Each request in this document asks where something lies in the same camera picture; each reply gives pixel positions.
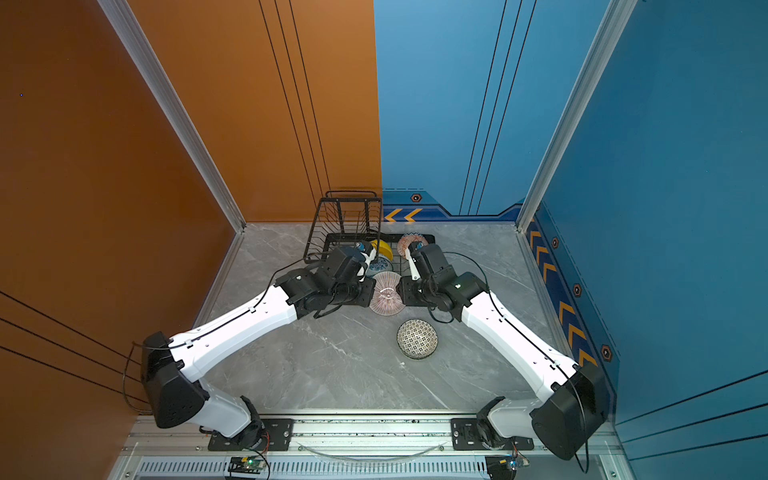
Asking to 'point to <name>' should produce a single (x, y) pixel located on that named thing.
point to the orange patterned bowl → (406, 239)
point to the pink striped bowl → (386, 298)
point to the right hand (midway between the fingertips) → (400, 287)
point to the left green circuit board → (247, 464)
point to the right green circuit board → (501, 467)
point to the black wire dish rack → (346, 218)
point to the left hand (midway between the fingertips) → (376, 283)
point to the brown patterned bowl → (417, 338)
